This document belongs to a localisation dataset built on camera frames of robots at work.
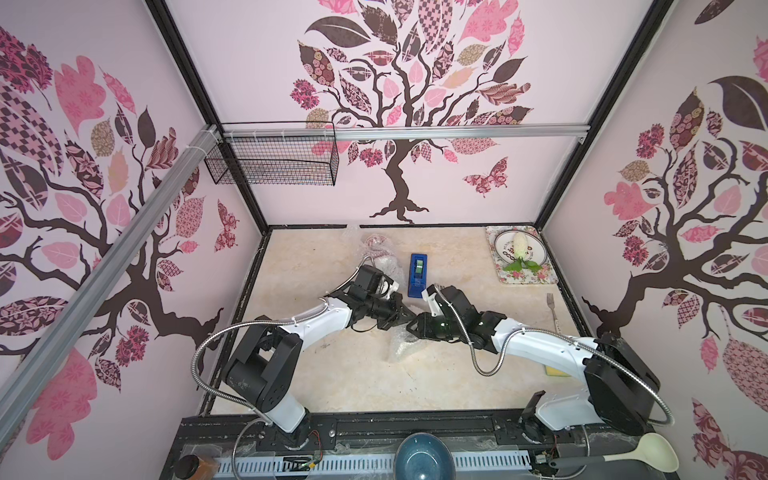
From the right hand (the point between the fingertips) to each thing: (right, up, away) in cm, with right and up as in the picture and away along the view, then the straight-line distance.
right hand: (409, 326), depth 81 cm
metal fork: (+49, +4, +17) cm, 52 cm away
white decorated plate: (+43, +24, +28) cm, 57 cm away
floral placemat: (+52, +13, +25) cm, 58 cm away
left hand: (+3, +1, -1) cm, 3 cm away
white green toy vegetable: (+43, +24, +27) cm, 57 cm away
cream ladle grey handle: (+59, -27, -11) cm, 66 cm away
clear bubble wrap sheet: (-2, -5, 0) cm, 6 cm away
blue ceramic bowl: (+3, -28, -12) cm, 31 cm away
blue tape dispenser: (+4, +11, +15) cm, 19 cm away
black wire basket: (-42, +53, +13) cm, 69 cm away
